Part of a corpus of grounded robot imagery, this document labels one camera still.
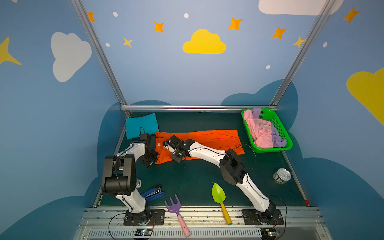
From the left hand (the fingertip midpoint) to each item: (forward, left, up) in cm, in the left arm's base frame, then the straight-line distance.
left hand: (158, 160), depth 94 cm
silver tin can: (-11, -73, +4) cm, 74 cm away
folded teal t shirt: (+30, +17, -1) cm, 35 cm away
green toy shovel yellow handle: (-21, -37, -1) cm, 42 cm away
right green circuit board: (-38, -59, -2) cm, 70 cm away
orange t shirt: (+16, -40, 0) cm, 43 cm away
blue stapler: (-21, -1, +3) cm, 22 cm away
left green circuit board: (-38, +1, -1) cm, 38 cm away
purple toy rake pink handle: (-27, -13, 0) cm, 30 cm away
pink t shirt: (+20, -69, +8) cm, 72 cm away
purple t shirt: (+12, -79, +5) cm, 80 cm away
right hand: (+5, -11, +2) cm, 12 cm away
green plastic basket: (+37, -81, +5) cm, 90 cm away
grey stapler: (-15, +9, +1) cm, 18 cm away
